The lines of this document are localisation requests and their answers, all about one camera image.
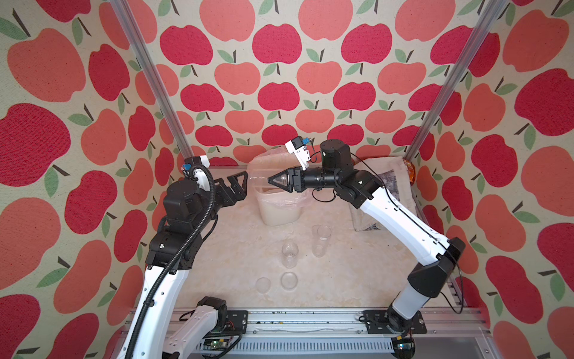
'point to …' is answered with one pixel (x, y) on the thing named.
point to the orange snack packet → (411, 170)
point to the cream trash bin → (280, 208)
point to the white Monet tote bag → (395, 176)
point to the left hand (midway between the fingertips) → (238, 180)
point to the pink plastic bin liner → (267, 164)
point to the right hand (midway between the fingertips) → (273, 183)
